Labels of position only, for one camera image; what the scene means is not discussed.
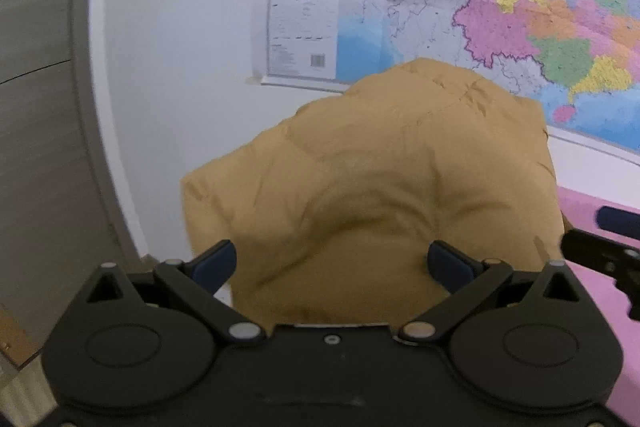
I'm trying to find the grey wooden door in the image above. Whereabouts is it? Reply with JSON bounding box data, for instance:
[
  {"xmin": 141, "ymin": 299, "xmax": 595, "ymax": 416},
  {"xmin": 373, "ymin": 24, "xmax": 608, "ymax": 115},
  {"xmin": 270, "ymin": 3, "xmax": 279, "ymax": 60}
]
[{"xmin": 0, "ymin": 0, "xmax": 144, "ymax": 360}]

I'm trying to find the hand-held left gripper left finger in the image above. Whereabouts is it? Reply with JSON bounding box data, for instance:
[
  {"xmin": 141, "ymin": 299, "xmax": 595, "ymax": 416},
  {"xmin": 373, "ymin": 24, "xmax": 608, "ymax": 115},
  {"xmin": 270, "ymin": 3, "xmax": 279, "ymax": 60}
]
[{"xmin": 84, "ymin": 240, "xmax": 267, "ymax": 349}]

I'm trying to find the tan puffer jacket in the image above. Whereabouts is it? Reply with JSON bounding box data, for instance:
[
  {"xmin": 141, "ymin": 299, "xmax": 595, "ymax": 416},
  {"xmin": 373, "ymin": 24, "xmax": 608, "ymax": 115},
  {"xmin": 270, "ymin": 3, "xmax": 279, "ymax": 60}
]
[{"xmin": 180, "ymin": 57, "xmax": 576, "ymax": 329}]

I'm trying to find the pink floral bed sheet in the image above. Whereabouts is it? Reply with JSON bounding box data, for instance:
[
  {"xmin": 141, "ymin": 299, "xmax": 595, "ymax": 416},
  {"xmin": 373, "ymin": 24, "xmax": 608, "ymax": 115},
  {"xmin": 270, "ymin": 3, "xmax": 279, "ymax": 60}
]
[{"xmin": 554, "ymin": 184, "xmax": 640, "ymax": 427}]

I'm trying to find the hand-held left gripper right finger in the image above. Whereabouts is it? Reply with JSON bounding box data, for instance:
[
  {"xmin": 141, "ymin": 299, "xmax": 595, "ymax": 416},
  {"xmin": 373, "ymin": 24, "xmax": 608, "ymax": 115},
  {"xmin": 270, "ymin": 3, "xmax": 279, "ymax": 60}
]
[{"xmin": 397, "ymin": 241, "xmax": 587, "ymax": 349}]

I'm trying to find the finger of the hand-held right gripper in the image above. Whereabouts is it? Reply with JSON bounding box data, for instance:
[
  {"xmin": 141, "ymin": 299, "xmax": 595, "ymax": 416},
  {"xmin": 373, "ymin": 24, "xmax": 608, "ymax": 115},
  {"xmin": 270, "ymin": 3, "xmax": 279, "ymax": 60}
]
[
  {"xmin": 559, "ymin": 228, "xmax": 640, "ymax": 323},
  {"xmin": 594, "ymin": 206, "xmax": 640, "ymax": 238}
]

